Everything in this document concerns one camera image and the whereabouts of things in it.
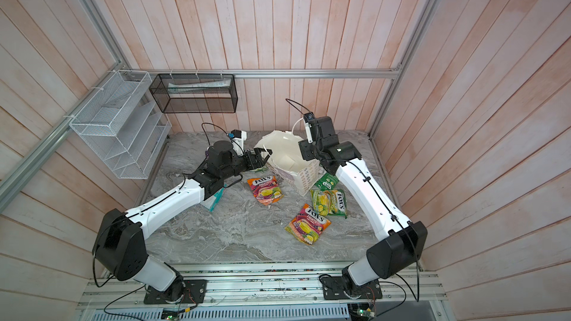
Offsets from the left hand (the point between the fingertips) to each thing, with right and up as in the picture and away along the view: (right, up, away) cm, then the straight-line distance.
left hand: (265, 157), depth 80 cm
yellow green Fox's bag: (+27, -19, +12) cm, 35 cm away
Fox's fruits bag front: (+16, -27, +6) cm, 32 cm away
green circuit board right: (+33, -50, -10) cm, 61 cm away
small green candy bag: (+27, -11, +20) cm, 36 cm away
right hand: (+17, +6, -1) cm, 18 cm away
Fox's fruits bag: (-1, -15, +15) cm, 21 cm away
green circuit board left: (-31, -52, -9) cm, 61 cm away
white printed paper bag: (+13, -7, -1) cm, 15 cm away
